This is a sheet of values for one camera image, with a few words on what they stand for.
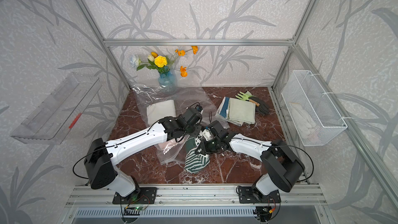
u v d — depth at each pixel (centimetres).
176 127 56
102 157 41
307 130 73
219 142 66
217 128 69
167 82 108
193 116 61
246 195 74
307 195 75
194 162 75
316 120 59
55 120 67
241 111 99
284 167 43
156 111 105
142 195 72
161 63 91
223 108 104
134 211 72
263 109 105
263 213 71
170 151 80
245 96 115
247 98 112
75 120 64
